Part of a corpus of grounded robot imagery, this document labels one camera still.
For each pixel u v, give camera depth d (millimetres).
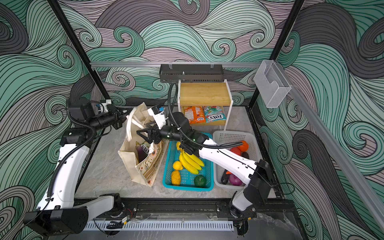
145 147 872
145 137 580
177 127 475
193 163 861
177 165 841
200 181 777
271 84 792
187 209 744
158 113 544
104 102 643
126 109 649
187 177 840
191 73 954
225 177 798
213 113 922
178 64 947
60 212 356
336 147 518
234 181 783
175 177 796
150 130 542
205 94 828
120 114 602
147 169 698
